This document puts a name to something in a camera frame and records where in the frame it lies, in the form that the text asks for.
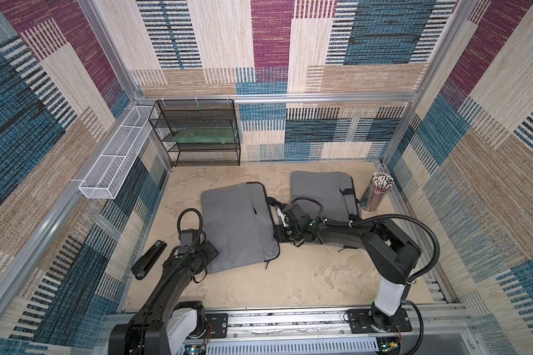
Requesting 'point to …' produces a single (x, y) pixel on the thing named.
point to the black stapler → (144, 264)
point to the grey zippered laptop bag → (239, 222)
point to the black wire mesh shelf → (198, 126)
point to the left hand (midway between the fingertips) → (213, 252)
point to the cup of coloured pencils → (377, 191)
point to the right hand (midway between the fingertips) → (278, 237)
